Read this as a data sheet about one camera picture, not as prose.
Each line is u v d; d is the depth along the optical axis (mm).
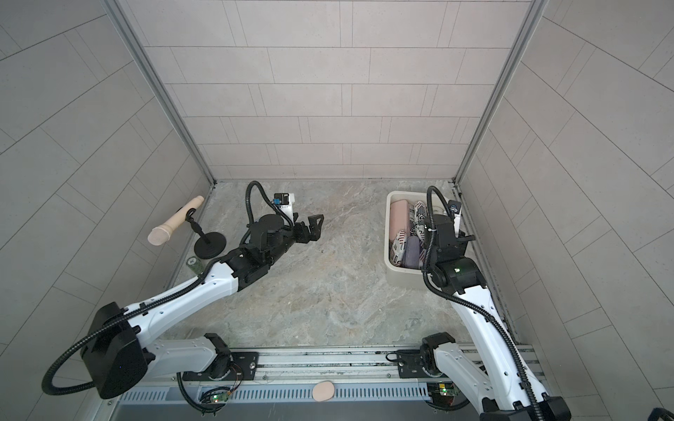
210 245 944
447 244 524
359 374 707
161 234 703
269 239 552
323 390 669
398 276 764
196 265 847
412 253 788
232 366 692
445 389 682
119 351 372
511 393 369
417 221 849
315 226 681
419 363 708
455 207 592
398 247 764
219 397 643
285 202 642
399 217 854
